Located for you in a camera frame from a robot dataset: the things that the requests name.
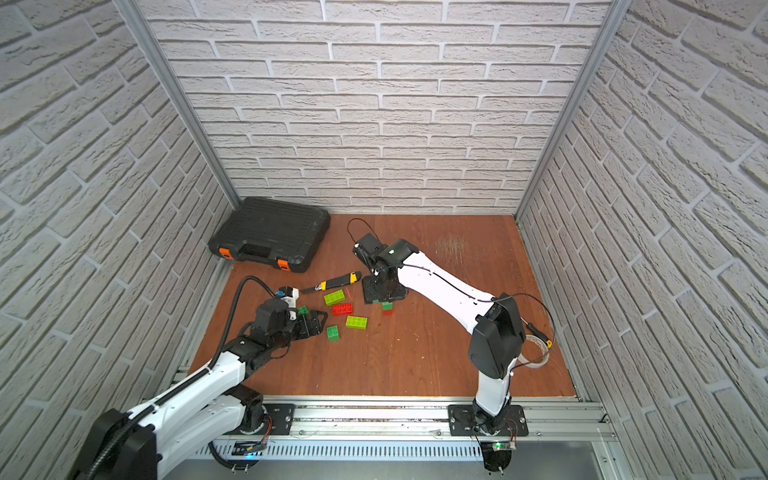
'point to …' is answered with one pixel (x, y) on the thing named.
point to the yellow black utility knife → (335, 283)
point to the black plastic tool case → (284, 234)
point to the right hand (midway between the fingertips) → (381, 296)
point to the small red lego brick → (388, 312)
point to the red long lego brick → (342, 309)
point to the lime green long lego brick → (334, 297)
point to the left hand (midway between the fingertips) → (319, 313)
